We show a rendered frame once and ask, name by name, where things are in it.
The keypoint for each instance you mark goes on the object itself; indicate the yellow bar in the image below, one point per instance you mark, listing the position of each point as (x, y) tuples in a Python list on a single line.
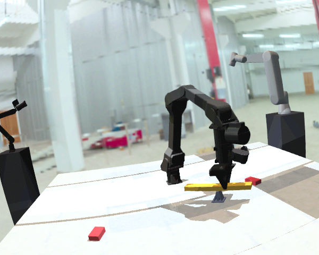
[(218, 187)]

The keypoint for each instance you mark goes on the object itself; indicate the red rectangular block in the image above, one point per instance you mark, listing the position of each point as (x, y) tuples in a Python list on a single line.
[(97, 233), (255, 181)]

